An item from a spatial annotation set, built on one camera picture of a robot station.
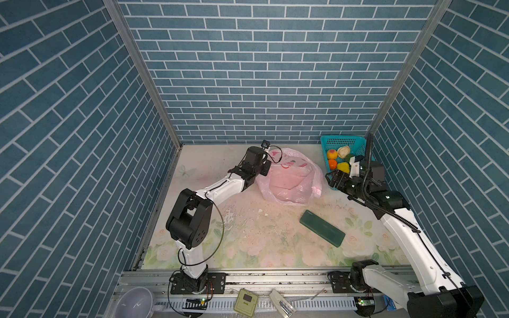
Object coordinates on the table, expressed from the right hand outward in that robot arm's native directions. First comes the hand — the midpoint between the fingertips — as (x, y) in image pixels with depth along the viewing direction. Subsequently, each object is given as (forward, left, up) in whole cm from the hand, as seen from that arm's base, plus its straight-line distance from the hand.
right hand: (331, 175), depth 77 cm
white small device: (-42, +16, -23) cm, 50 cm away
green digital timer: (-42, +30, -22) cm, 56 cm away
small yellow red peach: (+31, -10, -20) cm, 38 cm away
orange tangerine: (+23, -9, -20) cm, 32 cm away
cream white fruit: (+32, -16, -19) cm, 41 cm away
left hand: (+13, +27, -7) cm, 31 cm away
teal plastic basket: (+37, -24, -18) cm, 48 cm away
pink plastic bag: (+16, +14, -26) cm, 33 cm away
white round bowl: (-45, +67, -19) cm, 83 cm away
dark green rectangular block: (-12, -1, -24) cm, 26 cm away
